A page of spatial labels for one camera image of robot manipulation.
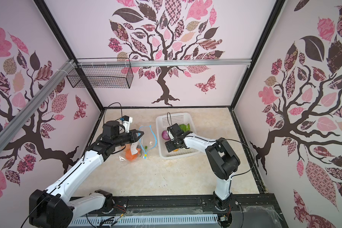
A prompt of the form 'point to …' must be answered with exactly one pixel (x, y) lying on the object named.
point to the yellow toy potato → (175, 150)
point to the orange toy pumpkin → (130, 157)
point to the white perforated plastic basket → (163, 122)
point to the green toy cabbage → (185, 128)
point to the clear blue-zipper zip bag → (148, 139)
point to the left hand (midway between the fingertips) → (144, 135)
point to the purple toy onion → (165, 135)
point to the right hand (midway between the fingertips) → (171, 143)
